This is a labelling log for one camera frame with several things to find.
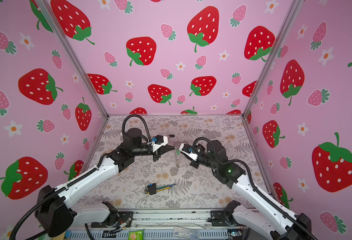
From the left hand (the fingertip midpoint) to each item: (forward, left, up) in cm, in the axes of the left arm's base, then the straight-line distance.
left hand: (173, 146), depth 69 cm
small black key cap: (+28, +4, -28) cm, 39 cm away
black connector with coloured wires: (-11, +13, -28) cm, 32 cm away
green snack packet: (-32, +17, -27) cm, 45 cm away
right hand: (0, -4, -1) cm, 5 cm away
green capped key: (-2, -2, -2) cm, 3 cm away
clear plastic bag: (-31, -7, -27) cm, 42 cm away
